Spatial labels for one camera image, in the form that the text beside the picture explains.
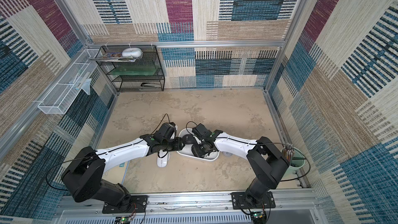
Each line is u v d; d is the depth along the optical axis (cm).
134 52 89
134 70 98
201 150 77
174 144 78
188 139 92
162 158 73
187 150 89
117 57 92
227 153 87
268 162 45
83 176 43
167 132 69
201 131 70
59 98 71
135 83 119
